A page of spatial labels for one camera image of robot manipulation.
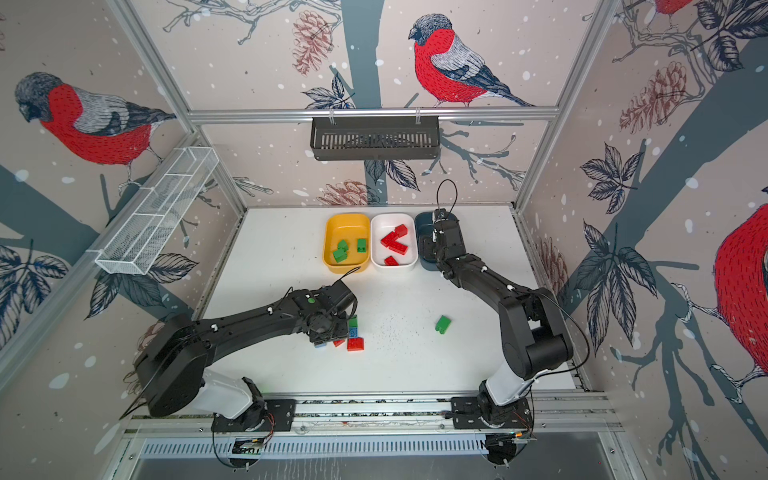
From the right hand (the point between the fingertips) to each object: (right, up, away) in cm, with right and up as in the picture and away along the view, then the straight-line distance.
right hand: (434, 239), depth 93 cm
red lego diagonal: (-29, -30, -9) cm, 42 cm away
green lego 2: (+2, -26, -6) cm, 26 cm away
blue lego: (-34, -30, -10) cm, 47 cm away
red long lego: (-15, -1, +16) cm, 22 cm away
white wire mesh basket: (-76, +3, -19) cm, 78 cm away
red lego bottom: (-24, -31, -8) cm, 40 cm away
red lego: (-11, -3, +14) cm, 18 cm away
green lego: (-32, -3, +13) cm, 35 cm away
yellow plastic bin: (-30, +4, +21) cm, 37 cm away
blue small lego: (-25, -27, -7) cm, 38 cm away
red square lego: (-10, +3, +17) cm, 20 cm away
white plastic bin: (-18, +5, +18) cm, 26 cm away
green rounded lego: (-32, -6, +11) cm, 34 cm away
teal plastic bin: (-1, +3, +19) cm, 19 cm away
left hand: (-27, -27, -11) cm, 40 cm away
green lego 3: (-25, -25, -6) cm, 36 cm away
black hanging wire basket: (-20, +36, +13) cm, 43 cm away
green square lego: (-25, -3, +13) cm, 28 cm away
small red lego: (-14, -8, +9) cm, 19 cm away
